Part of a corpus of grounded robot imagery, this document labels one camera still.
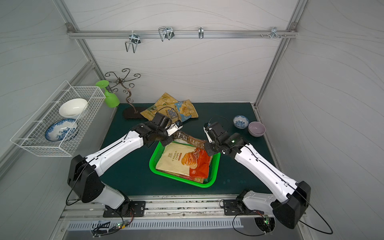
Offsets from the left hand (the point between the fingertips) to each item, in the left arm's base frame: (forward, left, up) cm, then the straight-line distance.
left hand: (170, 134), depth 83 cm
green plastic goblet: (+22, +40, +5) cm, 46 cm away
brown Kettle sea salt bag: (-3, -6, +2) cm, 7 cm away
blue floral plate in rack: (-10, +45, +17) cm, 49 cm away
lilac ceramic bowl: (+16, -57, -15) cm, 61 cm away
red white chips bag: (-12, -16, -11) cm, 23 cm away
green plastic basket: (-17, -24, -11) cm, 32 cm away
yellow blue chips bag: (+31, 0, -15) cm, 35 cm away
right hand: (-7, -22, +3) cm, 23 cm away
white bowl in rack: (+2, +45, +19) cm, 49 cm away
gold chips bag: (+42, +12, -13) cm, 46 cm away
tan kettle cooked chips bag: (-20, -10, -11) cm, 25 cm away
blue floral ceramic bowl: (+22, -47, -16) cm, 54 cm away
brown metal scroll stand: (+30, +38, -16) cm, 51 cm away
